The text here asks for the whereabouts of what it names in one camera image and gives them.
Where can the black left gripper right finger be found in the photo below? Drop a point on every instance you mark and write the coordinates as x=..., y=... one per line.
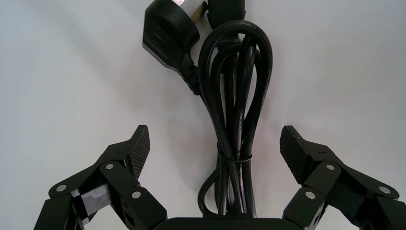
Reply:
x=320, y=177

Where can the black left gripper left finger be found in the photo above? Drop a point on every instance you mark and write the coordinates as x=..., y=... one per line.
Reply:
x=117, y=177

